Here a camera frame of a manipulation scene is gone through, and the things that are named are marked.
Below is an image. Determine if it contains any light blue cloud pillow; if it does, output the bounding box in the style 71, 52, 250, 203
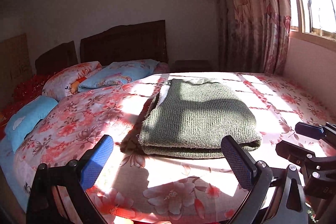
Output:
5, 96, 58, 152

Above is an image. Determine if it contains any green knitted sweater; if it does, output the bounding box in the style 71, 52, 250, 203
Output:
119, 78, 263, 159

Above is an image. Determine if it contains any dark wooden nightstand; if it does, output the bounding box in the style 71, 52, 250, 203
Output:
171, 60, 214, 73

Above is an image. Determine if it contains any pink cartoon pillow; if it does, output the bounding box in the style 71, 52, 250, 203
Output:
42, 61, 102, 101

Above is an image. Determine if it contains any red blanket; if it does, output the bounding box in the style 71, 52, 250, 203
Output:
0, 75, 53, 140

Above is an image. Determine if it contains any smaller dark wooden headboard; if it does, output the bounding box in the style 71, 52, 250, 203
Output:
35, 41, 78, 75

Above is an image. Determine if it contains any brown wooden board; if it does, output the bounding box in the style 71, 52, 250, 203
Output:
0, 34, 33, 109

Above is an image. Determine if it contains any blue floral pillow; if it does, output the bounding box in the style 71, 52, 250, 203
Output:
78, 59, 159, 92

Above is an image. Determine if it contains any floral pink curtain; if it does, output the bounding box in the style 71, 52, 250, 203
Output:
216, 0, 291, 75

